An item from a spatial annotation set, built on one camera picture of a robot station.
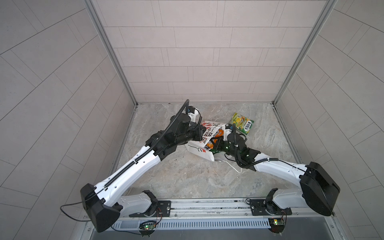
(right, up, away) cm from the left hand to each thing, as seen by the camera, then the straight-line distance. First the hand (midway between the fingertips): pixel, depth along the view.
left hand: (210, 128), depth 66 cm
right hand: (0, -8, +14) cm, 16 cm away
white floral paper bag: (+2, -1, +8) cm, 9 cm away
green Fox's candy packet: (+24, 0, +35) cm, 43 cm away
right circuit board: (+31, -45, +2) cm, 54 cm away
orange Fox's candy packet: (+6, -4, +12) cm, 14 cm away
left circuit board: (-28, -42, -2) cm, 51 cm away
